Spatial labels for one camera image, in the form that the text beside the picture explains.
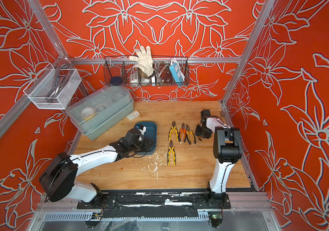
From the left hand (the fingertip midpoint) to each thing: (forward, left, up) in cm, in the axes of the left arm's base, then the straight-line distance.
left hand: (153, 142), depth 85 cm
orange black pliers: (+18, -19, -9) cm, 28 cm away
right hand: (+14, -30, -9) cm, 34 cm away
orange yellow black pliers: (+14, -22, -8) cm, 27 cm away
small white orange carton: (+27, +19, -8) cm, 35 cm away
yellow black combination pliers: (+19, -13, -8) cm, 24 cm away
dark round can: (+35, +28, +18) cm, 48 cm away
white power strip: (+34, +15, +20) cm, 43 cm away
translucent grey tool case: (+14, +38, +9) cm, 41 cm away
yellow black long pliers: (+1, -11, -8) cm, 14 cm away
